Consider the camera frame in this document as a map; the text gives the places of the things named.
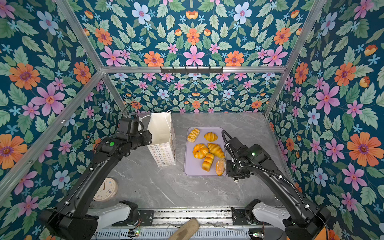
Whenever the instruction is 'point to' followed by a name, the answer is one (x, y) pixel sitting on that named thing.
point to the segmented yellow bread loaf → (207, 163)
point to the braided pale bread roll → (193, 135)
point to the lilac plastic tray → (193, 166)
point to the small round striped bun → (210, 136)
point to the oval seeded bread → (220, 166)
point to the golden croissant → (216, 150)
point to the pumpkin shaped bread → (200, 150)
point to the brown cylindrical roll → (185, 231)
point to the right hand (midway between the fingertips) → (229, 173)
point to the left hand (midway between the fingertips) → (150, 132)
